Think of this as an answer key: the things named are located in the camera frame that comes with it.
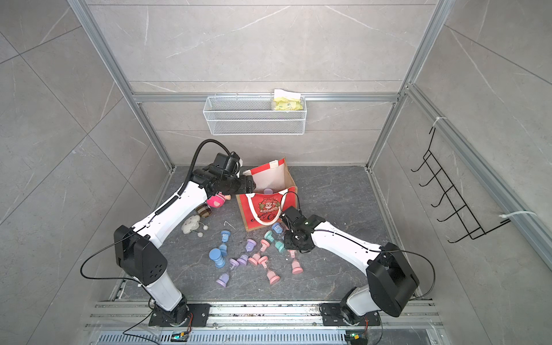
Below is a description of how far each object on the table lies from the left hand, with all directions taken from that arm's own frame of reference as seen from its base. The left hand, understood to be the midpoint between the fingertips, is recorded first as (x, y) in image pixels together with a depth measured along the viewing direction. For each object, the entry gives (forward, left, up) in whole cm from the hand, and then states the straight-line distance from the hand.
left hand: (251, 182), depth 83 cm
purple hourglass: (+6, -6, -14) cm, 16 cm away
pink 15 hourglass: (-27, -17, -20) cm, 38 cm away
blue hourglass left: (-14, +13, -21) cm, 28 cm away
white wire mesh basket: (+36, +1, +7) cm, 37 cm away
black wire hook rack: (-25, -67, +8) cm, 72 cm away
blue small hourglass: (-10, -10, -20) cm, 24 cm away
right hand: (-19, -16, -16) cm, 30 cm away
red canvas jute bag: (+6, -9, -14) cm, 18 cm away
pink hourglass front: (-31, -8, -19) cm, 37 cm away
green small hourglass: (-18, -10, -20) cm, 28 cm away
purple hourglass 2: (-31, +11, -19) cm, 38 cm away
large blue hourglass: (-23, +14, -13) cm, 30 cm away
